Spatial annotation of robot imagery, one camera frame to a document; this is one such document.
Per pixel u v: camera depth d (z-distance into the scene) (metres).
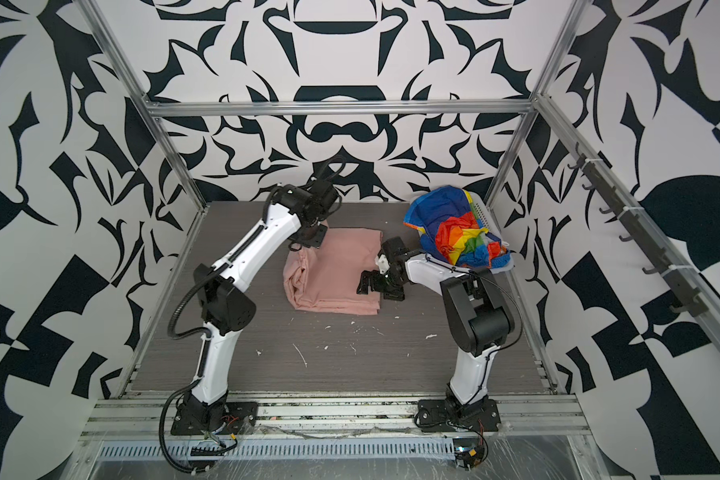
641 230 0.55
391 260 0.78
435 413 0.74
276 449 0.65
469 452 0.71
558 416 0.76
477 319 0.50
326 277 0.95
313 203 0.63
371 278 0.86
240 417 0.73
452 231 1.01
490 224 1.02
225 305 0.58
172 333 0.47
